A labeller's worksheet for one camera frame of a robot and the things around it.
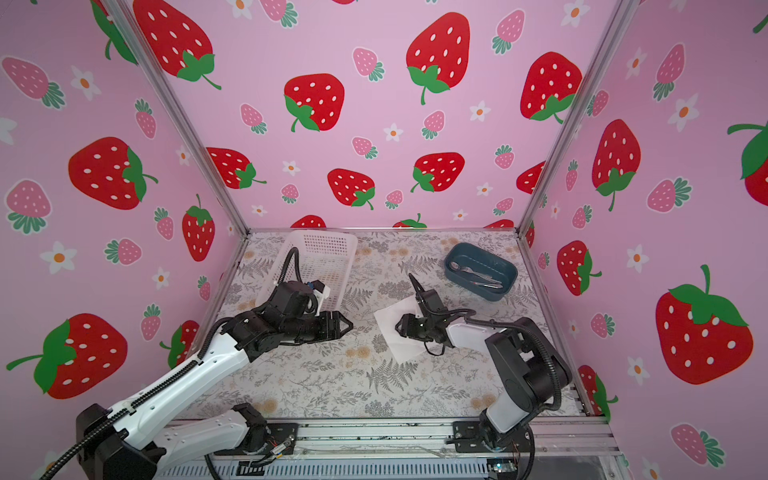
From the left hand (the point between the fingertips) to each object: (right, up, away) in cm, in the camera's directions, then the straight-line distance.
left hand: (347, 327), depth 74 cm
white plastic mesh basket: (-14, +18, +36) cm, 43 cm away
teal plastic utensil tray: (+43, +12, +33) cm, 56 cm away
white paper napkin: (+15, -10, +14) cm, 23 cm away
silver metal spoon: (+35, +14, +34) cm, 50 cm away
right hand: (+13, -5, +17) cm, 22 cm away
